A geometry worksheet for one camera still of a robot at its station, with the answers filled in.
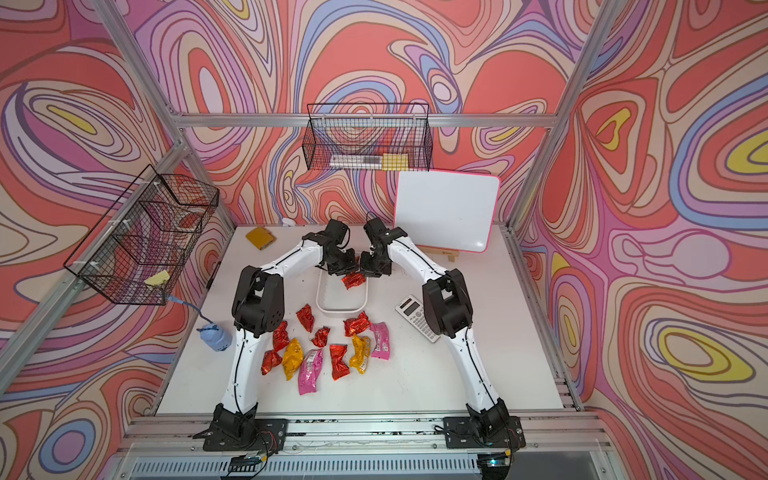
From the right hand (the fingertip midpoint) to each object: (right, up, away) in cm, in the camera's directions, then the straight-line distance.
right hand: (367, 280), depth 99 cm
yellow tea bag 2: (-20, -21, -16) cm, 33 cm away
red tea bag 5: (-5, 0, +2) cm, 6 cm away
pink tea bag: (-15, -24, -18) cm, 33 cm away
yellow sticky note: (-49, +3, -27) cm, 56 cm away
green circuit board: (-28, -42, -27) cm, 58 cm away
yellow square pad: (-44, +15, +19) cm, 50 cm away
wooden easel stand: (+30, +9, +6) cm, 31 cm away
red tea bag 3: (-18, -11, -8) cm, 23 cm away
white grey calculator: (+15, -10, -4) cm, 18 cm away
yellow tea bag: (-1, -18, -16) cm, 24 cm away
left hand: (-3, +4, +5) cm, 7 cm away
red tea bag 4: (-13, -16, -12) cm, 24 cm away
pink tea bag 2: (+5, -18, -14) cm, 24 cm away
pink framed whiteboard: (+28, +24, +4) cm, 37 cm away
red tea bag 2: (-3, -13, -9) cm, 16 cm away
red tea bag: (-6, -23, -17) cm, 29 cm away
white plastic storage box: (-12, -6, +1) cm, 13 cm away
